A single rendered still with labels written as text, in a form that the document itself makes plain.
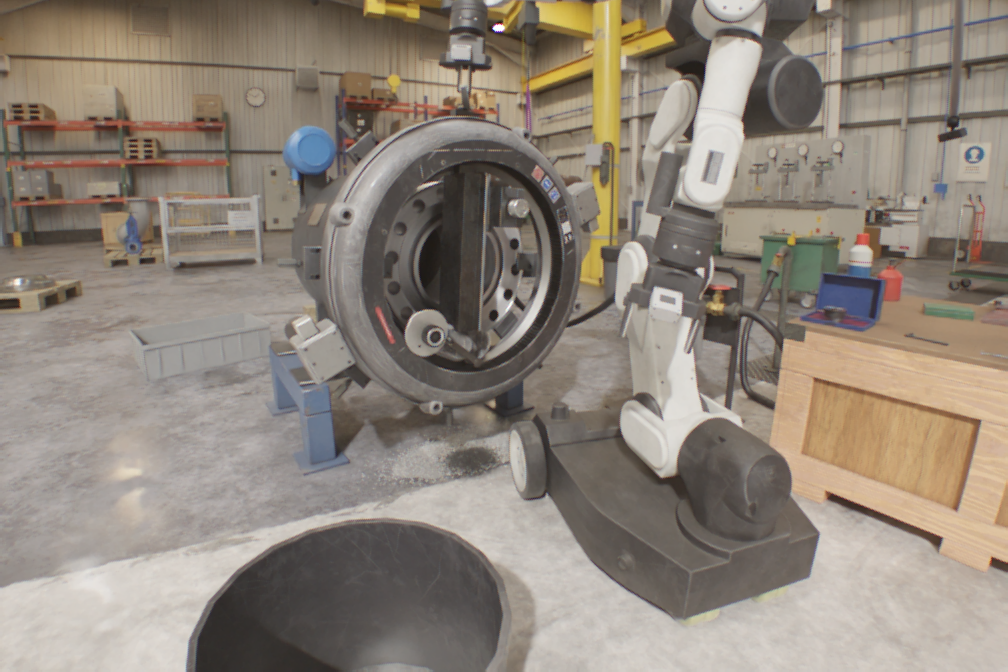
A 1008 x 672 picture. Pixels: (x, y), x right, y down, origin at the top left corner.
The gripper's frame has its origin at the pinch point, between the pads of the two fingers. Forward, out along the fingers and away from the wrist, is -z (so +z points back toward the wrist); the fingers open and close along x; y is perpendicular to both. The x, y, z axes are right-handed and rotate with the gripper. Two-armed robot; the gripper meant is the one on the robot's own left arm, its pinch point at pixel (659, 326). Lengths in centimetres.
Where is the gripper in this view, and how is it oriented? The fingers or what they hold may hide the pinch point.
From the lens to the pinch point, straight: 79.7
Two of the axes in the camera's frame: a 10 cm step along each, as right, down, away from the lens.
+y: -2.2, 2.2, -9.5
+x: -9.5, -2.5, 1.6
